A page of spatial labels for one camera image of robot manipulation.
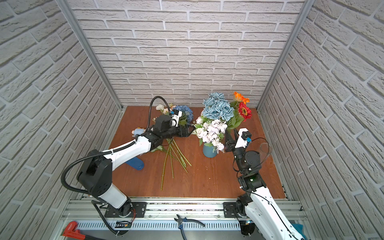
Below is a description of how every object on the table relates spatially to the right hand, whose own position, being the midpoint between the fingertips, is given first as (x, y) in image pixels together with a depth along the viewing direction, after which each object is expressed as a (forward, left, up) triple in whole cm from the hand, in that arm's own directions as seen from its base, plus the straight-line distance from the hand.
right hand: (231, 129), depth 71 cm
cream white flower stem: (+47, +43, -29) cm, 71 cm away
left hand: (+10, +19, -8) cm, 23 cm away
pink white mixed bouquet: (-1, +11, +1) cm, 11 cm away
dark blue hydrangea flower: (+33, +21, -21) cm, 44 cm away
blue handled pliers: (-32, +27, -27) cm, 50 cm away
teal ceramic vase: (+1, +10, -23) cm, 25 cm away
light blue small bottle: (+18, +54, -20) cm, 60 cm away
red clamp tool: (-32, +78, -27) cm, 89 cm away
